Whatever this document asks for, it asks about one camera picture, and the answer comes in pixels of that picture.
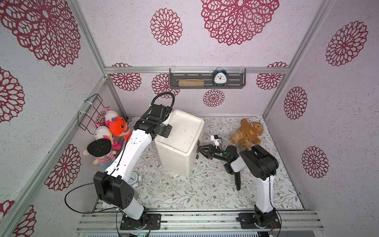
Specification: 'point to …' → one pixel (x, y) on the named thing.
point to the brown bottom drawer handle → (197, 156)
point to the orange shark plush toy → (118, 127)
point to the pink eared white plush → (109, 114)
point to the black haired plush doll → (101, 148)
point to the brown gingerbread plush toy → (247, 133)
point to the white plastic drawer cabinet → (177, 153)
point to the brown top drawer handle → (198, 142)
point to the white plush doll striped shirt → (103, 132)
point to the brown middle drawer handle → (197, 150)
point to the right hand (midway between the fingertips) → (197, 149)
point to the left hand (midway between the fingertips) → (164, 129)
